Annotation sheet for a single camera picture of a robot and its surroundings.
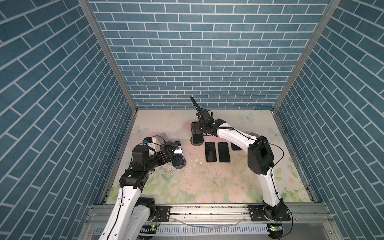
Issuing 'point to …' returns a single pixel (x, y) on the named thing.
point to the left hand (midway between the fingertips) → (169, 151)
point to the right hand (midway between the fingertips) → (196, 125)
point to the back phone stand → (196, 144)
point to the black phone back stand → (197, 139)
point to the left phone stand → (182, 166)
